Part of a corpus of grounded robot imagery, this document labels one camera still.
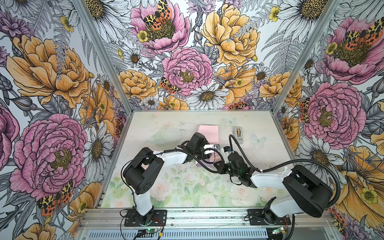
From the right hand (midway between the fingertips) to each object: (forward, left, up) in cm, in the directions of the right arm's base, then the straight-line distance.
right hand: (215, 168), depth 88 cm
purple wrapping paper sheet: (+21, +1, +6) cm, 22 cm away
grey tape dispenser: (+24, -18, +2) cm, 30 cm away
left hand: (+11, +4, +3) cm, 12 cm away
